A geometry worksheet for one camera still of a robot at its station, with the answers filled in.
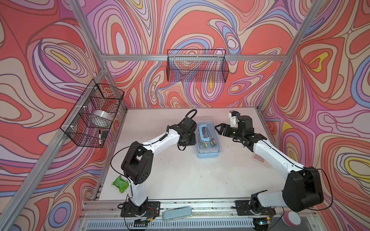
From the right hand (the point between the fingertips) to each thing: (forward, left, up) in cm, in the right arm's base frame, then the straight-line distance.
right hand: (220, 130), depth 85 cm
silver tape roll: (+1, +62, +15) cm, 64 cm away
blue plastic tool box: (-4, +7, -8) cm, 11 cm away
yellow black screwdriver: (-4, +3, -8) cm, 9 cm away
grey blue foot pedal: (-40, +29, -14) cm, 52 cm away
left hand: (-2, +15, -7) cm, 17 cm away
